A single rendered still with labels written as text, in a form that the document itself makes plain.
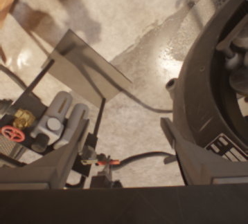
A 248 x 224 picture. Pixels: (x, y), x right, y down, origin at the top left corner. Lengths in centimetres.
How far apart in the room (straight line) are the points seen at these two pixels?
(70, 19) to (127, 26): 26
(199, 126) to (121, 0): 65
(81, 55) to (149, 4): 40
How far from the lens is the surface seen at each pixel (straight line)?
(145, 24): 85
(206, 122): 30
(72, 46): 94
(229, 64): 40
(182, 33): 88
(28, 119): 67
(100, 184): 58
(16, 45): 110
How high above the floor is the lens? 82
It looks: 49 degrees down
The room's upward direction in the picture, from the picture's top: 172 degrees counter-clockwise
